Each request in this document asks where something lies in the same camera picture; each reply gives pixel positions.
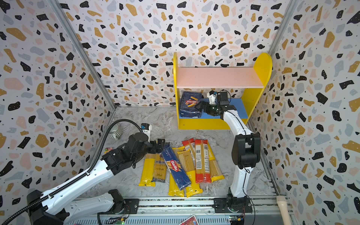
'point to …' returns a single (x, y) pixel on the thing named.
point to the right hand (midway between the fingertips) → (198, 105)
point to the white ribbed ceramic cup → (114, 132)
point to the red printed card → (191, 221)
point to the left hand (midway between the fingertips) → (158, 137)
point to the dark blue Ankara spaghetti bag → (160, 169)
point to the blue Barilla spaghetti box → (177, 172)
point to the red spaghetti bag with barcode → (191, 146)
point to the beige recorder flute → (282, 203)
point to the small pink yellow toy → (107, 150)
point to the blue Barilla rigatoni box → (188, 100)
